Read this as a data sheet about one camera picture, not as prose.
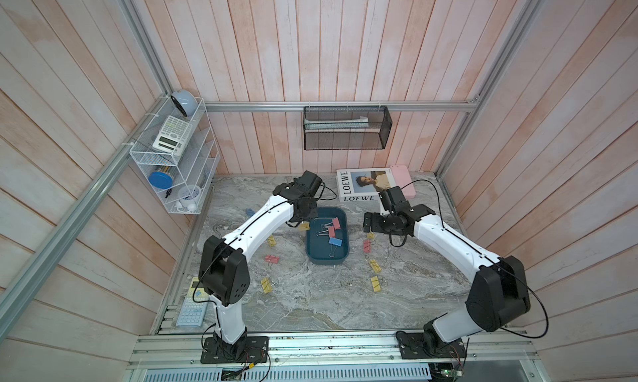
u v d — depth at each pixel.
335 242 0.96
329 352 0.73
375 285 0.86
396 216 0.64
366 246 0.95
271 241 0.96
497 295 0.43
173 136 0.76
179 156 0.73
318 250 0.95
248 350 0.73
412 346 0.73
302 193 0.62
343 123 0.89
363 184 1.11
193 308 0.80
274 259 0.91
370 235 0.98
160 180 0.77
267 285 0.85
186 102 0.82
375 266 0.90
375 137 1.06
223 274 0.47
